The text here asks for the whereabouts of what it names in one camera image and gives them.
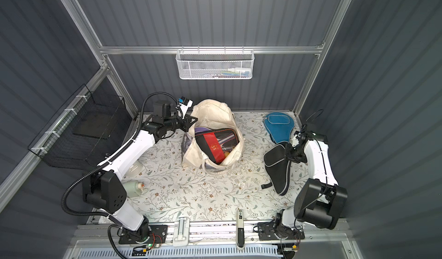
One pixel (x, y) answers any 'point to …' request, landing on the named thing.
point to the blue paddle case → (279, 125)
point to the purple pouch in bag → (201, 129)
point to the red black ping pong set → (217, 144)
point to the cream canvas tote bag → (215, 114)
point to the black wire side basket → (89, 129)
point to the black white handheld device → (240, 232)
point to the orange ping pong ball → (226, 153)
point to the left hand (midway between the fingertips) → (199, 119)
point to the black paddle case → (278, 167)
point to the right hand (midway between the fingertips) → (292, 159)
